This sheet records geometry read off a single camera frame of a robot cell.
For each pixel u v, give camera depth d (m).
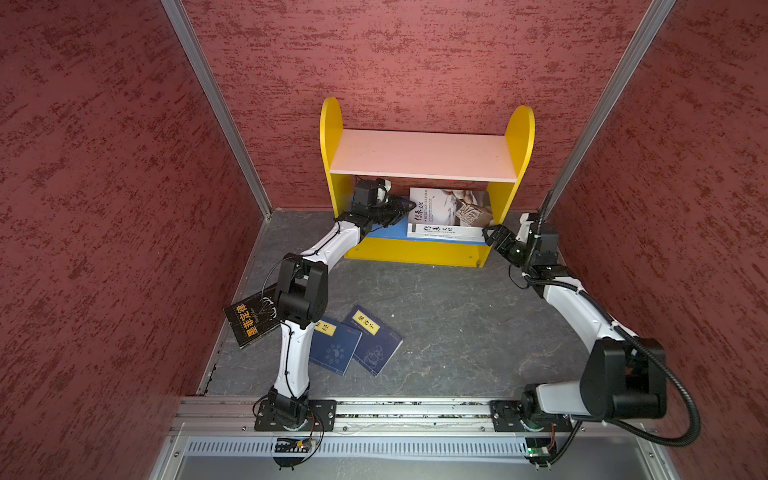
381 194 0.85
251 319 0.89
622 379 0.42
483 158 0.80
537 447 0.71
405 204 0.91
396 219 0.85
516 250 0.74
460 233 0.91
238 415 0.76
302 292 0.57
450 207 0.95
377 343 0.85
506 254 0.77
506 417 0.74
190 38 0.75
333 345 0.84
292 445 0.72
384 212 0.83
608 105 0.88
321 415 0.74
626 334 0.44
